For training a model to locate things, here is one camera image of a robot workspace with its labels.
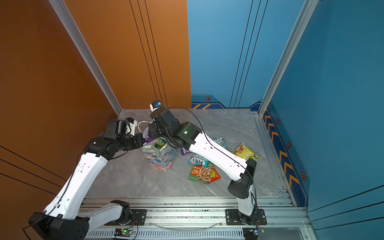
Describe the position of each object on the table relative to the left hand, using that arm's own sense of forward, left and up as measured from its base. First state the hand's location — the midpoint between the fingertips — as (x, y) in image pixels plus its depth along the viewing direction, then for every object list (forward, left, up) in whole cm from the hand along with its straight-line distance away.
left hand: (146, 138), depth 75 cm
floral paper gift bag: (-7, -8, -8) cm, 13 cm away
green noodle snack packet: (-9, -29, -23) cm, 38 cm away
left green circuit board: (-37, +9, -26) cm, 46 cm away
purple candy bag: (+6, -18, -23) cm, 30 cm away
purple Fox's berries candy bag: (-3, -3, +4) cm, 6 cm away
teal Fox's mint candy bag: (-1, -26, -21) cm, 33 cm away
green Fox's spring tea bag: (+8, -3, -15) cm, 18 cm away
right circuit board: (-37, -53, -26) cm, 69 cm away
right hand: (0, -5, +11) cm, 12 cm away
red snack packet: (-10, -36, -23) cm, 44 cm away
